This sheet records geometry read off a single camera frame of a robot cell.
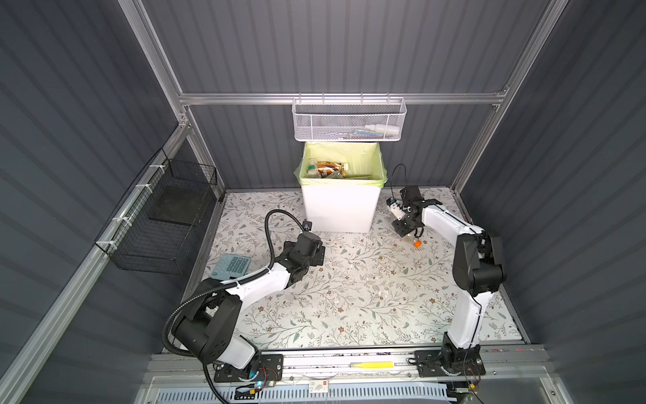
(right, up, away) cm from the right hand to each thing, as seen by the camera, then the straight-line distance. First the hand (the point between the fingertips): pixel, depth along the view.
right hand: (407, 226), depth 99 cm
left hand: (-39, -7, -9) cm, 41 cm away
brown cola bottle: (-33, +23, -1) cm, 40 cm away
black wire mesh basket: (-82, +1, -26) cm, 86 cm away
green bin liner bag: (-17, +27, 0) cm, 32 cm away
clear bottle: (-37, +21, -5) cm, 43 cm away
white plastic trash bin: (-27, +7, -6) cm, 29 cm away
